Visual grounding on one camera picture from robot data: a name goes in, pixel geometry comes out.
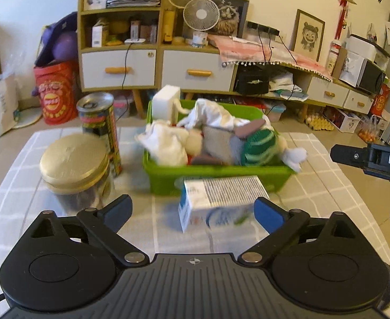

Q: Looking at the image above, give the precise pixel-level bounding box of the green watermelon plush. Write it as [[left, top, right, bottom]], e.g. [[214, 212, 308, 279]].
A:
[[241, 129, 279, 166]]

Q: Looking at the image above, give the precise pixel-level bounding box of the white cloth glove bundle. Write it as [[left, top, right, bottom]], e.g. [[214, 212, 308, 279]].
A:
[[135, 120, 189, 167]]

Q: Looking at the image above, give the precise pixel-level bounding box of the grey checked tablecloth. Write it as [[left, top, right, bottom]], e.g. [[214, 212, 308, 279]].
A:
[[0, 127, 390, 292]]

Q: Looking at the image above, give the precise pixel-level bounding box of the glass cookie jar gold lid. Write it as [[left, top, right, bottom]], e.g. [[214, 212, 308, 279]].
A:
[[39, 133, 114, 212]]

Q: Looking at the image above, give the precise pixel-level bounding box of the white rabbit plush toy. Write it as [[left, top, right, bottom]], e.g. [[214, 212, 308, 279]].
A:
[[277, 135, 307, 173]]

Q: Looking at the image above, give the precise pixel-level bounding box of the green plastic bin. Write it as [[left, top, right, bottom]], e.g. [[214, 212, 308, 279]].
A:
[[142, 103, 295, 196]]

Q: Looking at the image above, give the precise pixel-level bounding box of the white milk carton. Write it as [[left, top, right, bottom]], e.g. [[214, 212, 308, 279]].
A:
[[178, 176, 269, 232]]

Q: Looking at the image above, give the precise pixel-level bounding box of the yellow egg tray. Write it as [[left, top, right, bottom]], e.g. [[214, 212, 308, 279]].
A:
[[304, 112, 334, 131]]

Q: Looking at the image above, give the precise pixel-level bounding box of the black microwave oven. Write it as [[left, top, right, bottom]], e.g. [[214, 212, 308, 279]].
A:
[[339, 51, 385, 94]]

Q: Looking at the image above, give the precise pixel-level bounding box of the black yellow drink can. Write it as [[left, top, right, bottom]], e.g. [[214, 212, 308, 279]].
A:
[[77, 92, 122, 177]]

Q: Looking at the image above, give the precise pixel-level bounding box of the santa plush toy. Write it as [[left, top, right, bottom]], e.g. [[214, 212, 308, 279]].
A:
[[185, 129, 203, 157]]

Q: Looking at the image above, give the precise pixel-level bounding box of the white foam sponge block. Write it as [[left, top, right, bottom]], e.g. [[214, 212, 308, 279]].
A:
[[152, 85, 181, 125]]

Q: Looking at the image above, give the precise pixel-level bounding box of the low wooden tv console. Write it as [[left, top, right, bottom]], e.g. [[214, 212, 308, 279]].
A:
[[251, 64, 373, 114]]

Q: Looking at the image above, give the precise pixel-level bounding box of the red snack bucket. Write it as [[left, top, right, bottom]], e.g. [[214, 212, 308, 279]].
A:
[[33, 61, 78, 125]]

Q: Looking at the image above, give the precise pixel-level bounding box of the black box on shelf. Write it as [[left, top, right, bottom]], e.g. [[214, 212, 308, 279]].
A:
[[234, 67, 269, 96]]

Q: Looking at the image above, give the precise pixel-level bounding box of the framed cartoon girl picture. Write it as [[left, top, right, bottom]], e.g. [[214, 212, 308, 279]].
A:
[[291, 9, 325, 61]]

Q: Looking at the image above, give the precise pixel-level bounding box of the pink lace table runner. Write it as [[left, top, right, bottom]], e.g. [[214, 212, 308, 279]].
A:
[[208, 35, 333, 81]]

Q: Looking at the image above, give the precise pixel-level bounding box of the purple plush toy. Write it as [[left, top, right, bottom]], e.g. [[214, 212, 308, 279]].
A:
[[35, 12, 78, 67]]

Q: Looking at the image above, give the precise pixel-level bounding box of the wooden shelf cabinet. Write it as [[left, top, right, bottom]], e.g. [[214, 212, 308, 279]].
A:
[[77, 0, 239, 93]]

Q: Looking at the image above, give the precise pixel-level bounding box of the framed cat picture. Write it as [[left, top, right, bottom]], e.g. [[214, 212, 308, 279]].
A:
[[210, 0, 250, 38]]

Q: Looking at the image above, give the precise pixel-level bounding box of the small white desk fan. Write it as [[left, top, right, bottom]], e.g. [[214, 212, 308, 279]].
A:
[[183, 0, 220, 32]]

